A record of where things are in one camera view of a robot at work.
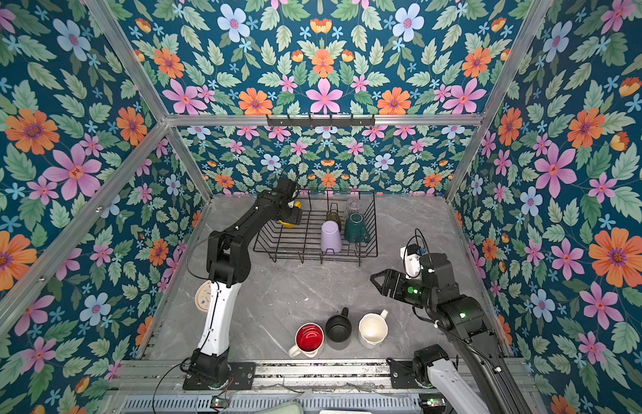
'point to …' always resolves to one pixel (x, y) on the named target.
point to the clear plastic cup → (354, 206)
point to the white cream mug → (373, 329)
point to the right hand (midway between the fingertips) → (379, 279)
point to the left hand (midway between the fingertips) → (293, 209)
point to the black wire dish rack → (305, 240)
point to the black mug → (338, 327)
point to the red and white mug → (309, 338)
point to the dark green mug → (355, 231)
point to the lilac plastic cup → (330, 237)
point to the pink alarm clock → (202, 295)
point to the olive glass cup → (334, 214)
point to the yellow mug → (297, 204)
